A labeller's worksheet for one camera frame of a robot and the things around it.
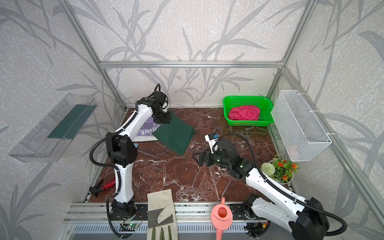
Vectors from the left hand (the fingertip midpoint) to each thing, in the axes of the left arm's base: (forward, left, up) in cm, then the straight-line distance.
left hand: (172, 116), depth 93 cm
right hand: (-24, -17, +4) cm, 30 cm away
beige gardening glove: (-53, 0, -14) cm, 54 cm away
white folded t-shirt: (-6, +16, -15) cm, 23 cm away
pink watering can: (-52, -28, -3) cm, 60 cm away
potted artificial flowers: (-33, -59, -1) cm, 67 cm away
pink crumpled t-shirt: (+14, -51, -11) cm, 54 cm away
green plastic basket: (+23, -68, -11) cm, 73 cm away
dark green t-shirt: (-5, -2, -12) cm, 13 cm away
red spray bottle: (-39, +38, -15) cm, 56 cm away
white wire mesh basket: (-25, -61, +20) cm, 69 cm away
